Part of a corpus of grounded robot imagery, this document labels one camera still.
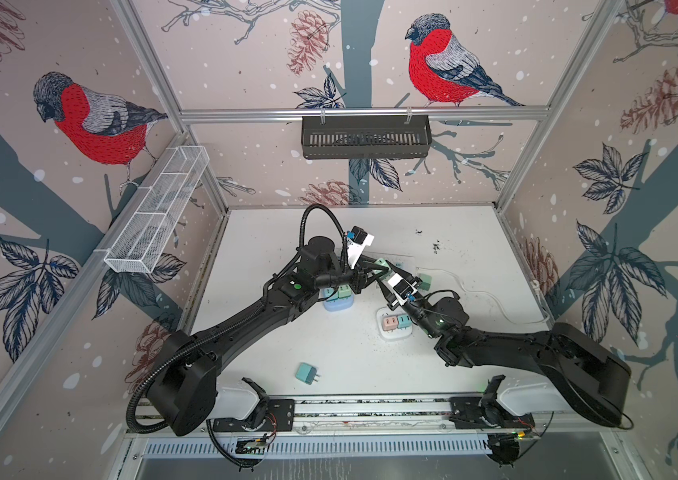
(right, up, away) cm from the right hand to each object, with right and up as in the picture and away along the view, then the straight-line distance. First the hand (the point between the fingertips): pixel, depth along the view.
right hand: (380, 269), depth 74 cm
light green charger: (0, +2, -2) cm, 3 cm away
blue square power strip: (-11, -13, +18) cm, 25 cm away
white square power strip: (+7, -21, +12) cm, 25 cm away
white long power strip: (+12, -1, +27) cm, 29 cm away
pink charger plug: (+4, -16, +9) cm, 19 cm away
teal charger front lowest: (-20, -29, +5) cm, 35 cm away
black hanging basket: (-2, +43, +30) cm, 53 cm away
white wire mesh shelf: (-58, +6, -3) cm, 59 cm away
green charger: (+18, -8, +24) cm, 31 cm away
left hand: (+1, 0, -3) cm, 3 cm away
